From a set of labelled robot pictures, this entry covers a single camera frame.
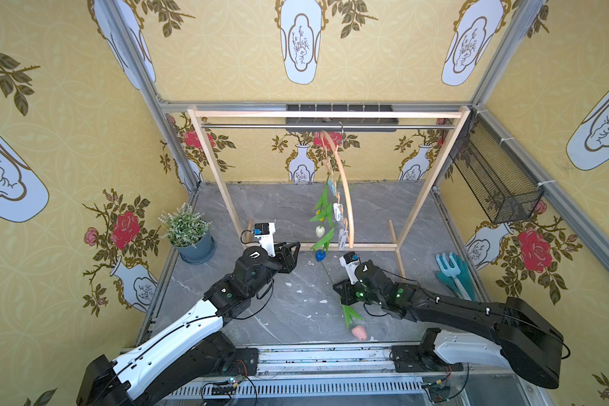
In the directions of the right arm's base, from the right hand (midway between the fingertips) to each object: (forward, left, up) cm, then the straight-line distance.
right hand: (333, 292), depth 81 cm
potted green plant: (+15, +49, +10) cm, 52 cm away
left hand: (+7, +11, +16) cm, 21 cm away
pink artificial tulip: (-11, -7, -1) cm, 13 cm away
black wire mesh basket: (+30, -56, +19) cm, 66 cm away
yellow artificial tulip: (+27, +4, +9) cm, 29 cm away
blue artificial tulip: (+11, +4, +9) cm, 15 cm away
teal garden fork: (+12, -44, -7) cm, 46 cm away
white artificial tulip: (+20, +5, +6) cm, 21 cm away
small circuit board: (-27, +32, -9) cm, 43 cm away
